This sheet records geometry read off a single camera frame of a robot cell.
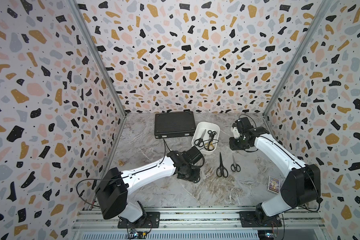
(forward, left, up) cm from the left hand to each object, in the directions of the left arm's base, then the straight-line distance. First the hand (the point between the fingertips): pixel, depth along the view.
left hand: (199, 178), depth 77 cm
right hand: (+18, -20, +3) cm, 27 cm away
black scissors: (+37, -12, -11) cm, 40 cm away
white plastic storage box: (+35, -7, -10) cm, 37 cm away
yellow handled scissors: (+27, -9, -10) cm, 30 cm away
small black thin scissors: (+12, -23, -11) cm, 28 cm away
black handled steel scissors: (+30, -3, -10) cm, 32 cm away
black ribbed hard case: (+42, +14, -4) cm, 44 cm away
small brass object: (+14, +47, -9) cm, 50 cm away
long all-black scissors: (+9, -15, -11) cm, 21 cm away
